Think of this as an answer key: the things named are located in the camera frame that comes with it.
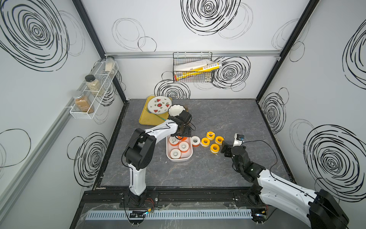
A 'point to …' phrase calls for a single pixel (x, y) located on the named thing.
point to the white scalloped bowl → (176, 109)
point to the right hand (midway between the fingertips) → (229, 143)
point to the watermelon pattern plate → (159, 105)
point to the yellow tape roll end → (210, 135)
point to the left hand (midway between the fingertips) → (183, 133)
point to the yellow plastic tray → (148, 118)
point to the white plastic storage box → (185, 156)
